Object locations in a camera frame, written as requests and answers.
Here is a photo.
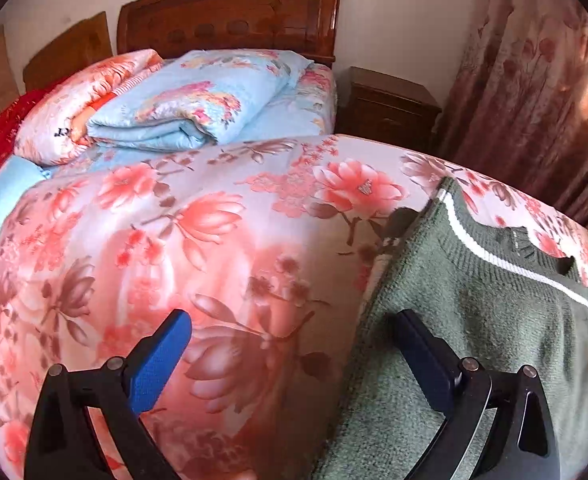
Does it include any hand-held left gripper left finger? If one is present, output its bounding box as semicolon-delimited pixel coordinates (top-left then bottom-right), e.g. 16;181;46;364
24;309;193;480

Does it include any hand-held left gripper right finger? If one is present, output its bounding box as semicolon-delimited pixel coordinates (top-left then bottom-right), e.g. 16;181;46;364
396;309;562;480

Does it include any green knit sweater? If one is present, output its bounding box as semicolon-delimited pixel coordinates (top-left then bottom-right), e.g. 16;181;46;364
314;176;588;480

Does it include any pink floral bedspread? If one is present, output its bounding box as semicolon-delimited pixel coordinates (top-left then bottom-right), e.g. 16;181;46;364
0;134;588;480

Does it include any light blue cloud sheet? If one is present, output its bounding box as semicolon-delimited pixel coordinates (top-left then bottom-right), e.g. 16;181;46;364
0;155;50;231

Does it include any pink floral curtain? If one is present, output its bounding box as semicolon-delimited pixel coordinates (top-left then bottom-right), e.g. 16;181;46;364
431;0;588;226

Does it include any dark wooden nightstand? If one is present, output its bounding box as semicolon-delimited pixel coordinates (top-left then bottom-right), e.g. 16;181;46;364
335;66;442;153

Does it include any folded blue floral quilt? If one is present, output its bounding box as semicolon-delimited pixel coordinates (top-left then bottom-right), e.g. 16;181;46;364
86;49;315;150

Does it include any pink floral pillow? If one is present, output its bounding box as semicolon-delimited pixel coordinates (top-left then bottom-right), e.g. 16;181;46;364
13;49;165;167

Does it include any small wooden headboard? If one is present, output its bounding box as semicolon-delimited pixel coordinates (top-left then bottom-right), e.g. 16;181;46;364
22;11;114;92

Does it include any large carved wooden headboard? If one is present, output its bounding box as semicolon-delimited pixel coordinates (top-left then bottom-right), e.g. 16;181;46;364
117;0;343;66

